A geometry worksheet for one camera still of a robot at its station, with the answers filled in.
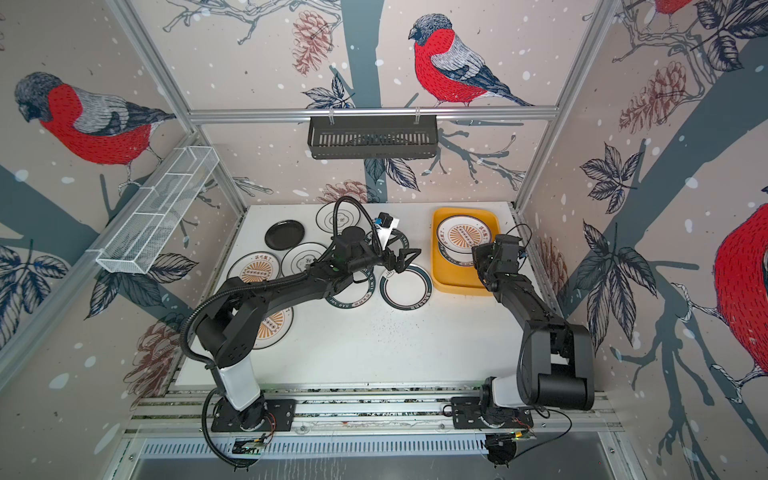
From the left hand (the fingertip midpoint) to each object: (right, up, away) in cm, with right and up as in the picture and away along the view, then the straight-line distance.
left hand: (411, 243), depth 80 cm
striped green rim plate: (0, -16, +16) cm, 23 cm away
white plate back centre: (-24, +10, +38) cm, 46 cm away
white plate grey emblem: (-39, -6, +27) cm, 48 cm away
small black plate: (-47, +2, +31) cm, 56 cm away
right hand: (+19, -2, +10) cm, 22 cm away
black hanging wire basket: (-13, +38, +27) cm, 48 cm away
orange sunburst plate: (+18, +3, +18) cm, 25 cm away
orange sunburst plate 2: (-54, -10, +24) cm, 60 cm away
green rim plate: (+18, -6, +21) cm, 28 cm away
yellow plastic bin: (+15, -13, +16) cm, 25 cm away
